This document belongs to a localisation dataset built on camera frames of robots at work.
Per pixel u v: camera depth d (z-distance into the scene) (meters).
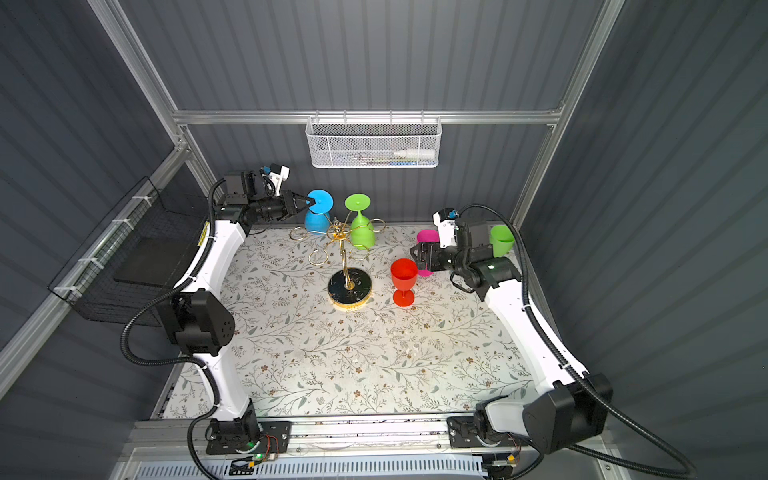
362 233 0.91
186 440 0.67
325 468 0.77
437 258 0.67
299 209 0.79
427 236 0.99
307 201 0.83
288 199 0.75
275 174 0.77
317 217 0.89
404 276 0.86
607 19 0.71
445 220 0.67
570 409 0.38
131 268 0.72
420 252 0.68
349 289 0.99
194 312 0.50
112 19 0.69
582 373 0.40
